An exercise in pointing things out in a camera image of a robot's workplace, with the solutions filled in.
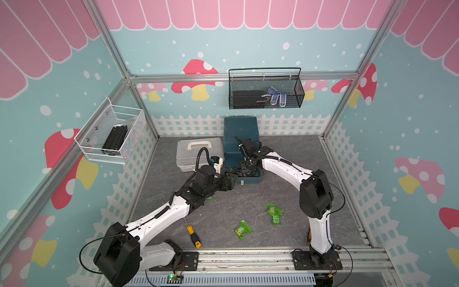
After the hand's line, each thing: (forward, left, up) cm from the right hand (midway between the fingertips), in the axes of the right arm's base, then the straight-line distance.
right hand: (245, 167), depth 93 cm
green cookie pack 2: (-22, -14, -8) cm, 27 cm away
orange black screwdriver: (-36, -22, +7) cm, 43 cm away
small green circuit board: (-47, +32, -12) cm, 58 cm away
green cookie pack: (-13, +18, -9) cm, 24 cm away
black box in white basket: (-4, +53, +27) cm, 59 cm away
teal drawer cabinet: (+17, +1, +13) cm, 21 cm away
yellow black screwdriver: (-29, +26, -8) cm, 40 cm away
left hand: (-11, +7, +6) cm, 15 cm away
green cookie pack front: (-29, +2, -8) cm, 30 cm away
